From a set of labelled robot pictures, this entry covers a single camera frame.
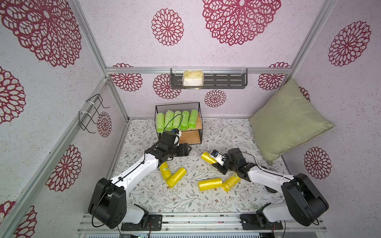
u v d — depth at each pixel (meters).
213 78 0.94
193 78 0.90
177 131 0.75
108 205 0.41
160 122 0.90
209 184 0.82
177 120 0.64
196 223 0.75
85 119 0.73
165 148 0.64
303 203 0.43
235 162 0.69
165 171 0.88
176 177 0.86
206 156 0.88
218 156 0.76
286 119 0.82
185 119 0.91
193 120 0.91
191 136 1.09
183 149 0.73
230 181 0.83
